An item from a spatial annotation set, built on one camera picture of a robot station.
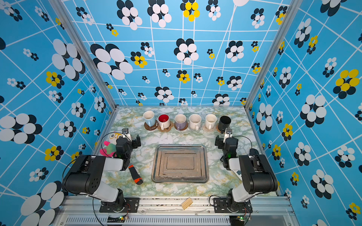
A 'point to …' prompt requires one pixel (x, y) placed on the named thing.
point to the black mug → (224, 123)
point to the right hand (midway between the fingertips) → (228, 136)
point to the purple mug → (180, 122)
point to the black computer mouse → (253, 151)
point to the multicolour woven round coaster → (207, 130)
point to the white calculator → (237, 171)
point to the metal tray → (180, 164)
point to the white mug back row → (210, 121)
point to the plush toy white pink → (110, 148)
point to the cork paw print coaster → (166, 129)
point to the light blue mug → (149, 117)
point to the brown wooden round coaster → (186, 126)
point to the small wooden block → (186, 203)
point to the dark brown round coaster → (150, 128)
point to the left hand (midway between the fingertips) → (132, 134)
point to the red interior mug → (163, 120)
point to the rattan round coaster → (218, 129)
